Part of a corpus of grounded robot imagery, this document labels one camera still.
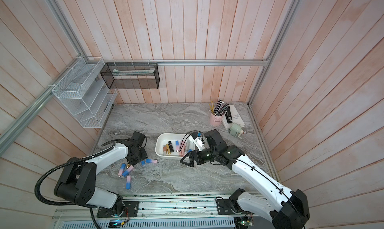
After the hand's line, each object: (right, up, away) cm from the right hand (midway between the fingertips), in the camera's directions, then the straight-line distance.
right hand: (187, 159), depth 72 cm
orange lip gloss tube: (-15, 0, +21) cm, 26 cm away
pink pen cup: (+20, +18, +29) cm, 39 cm away
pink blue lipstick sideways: (-22, -6, +18) cm, 29 cm away
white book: (+36, +21, +38) cm, 57 cm away
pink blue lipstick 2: (-38, -10, +14) cm, 42 cm away
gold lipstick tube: (-13, 0, +22) cm, 26 cm away
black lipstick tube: (-11, +1, +23) cm, 25 cm away
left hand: (-27, -6, +18) cm, 33 cm away
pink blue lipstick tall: (-7, +1, +25) cm, 26 cm away
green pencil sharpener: (+32, +13, +26) cm, 43 cm away
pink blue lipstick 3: (-33, -9, +14) cm, 37 cm away
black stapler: (+30, +22, +35) cm, 52 cm away
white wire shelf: (-55, +30, +9) cm, 63 cm away
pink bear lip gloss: (-3, -2, +21) cm, 21 cm away
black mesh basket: (-38, +50, +31) cm, 70 cm away
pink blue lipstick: (+2, +3, +7) cm, 7 cm away
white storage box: (-9, +2, +24) cm, 25 cm away
